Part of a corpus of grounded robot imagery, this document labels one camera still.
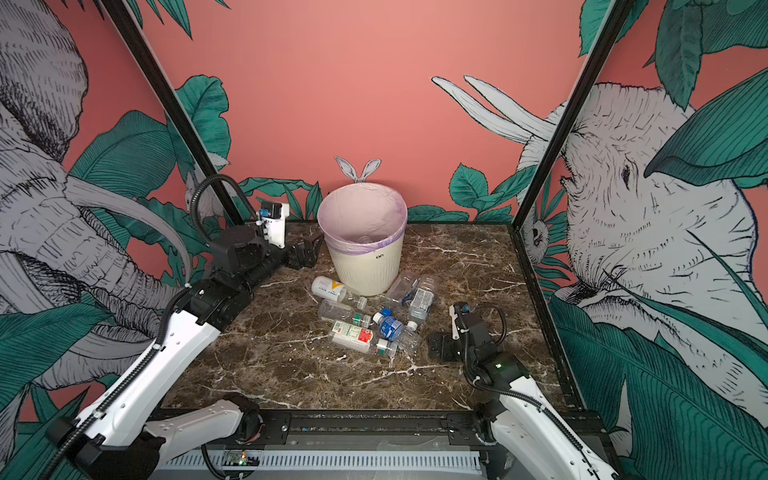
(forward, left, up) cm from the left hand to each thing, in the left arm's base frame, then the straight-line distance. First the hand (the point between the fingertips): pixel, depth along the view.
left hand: (304, 225), depth 66 cm
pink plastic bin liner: (+22, -11, -19) cm, 31 cm away
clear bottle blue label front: (+19, -12, -28) cm, 36 cm away
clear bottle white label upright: (-2, -29, -33) cm, 44 cm away
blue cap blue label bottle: (-11, -19, -33) cm, 39 cm away
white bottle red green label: (-13, -8, -33) cm, 36 cm away
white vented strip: (-40, +29, -38) cm, 63 cm away
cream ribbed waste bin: (+3, -13, -25) cm, 29 cm away
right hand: (-15, -32, -29) cm, 46 cm away
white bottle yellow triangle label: (+3, 0, -32) cm, 33 cm away
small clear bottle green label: (-15, -18, -38) cm, 44 cm away
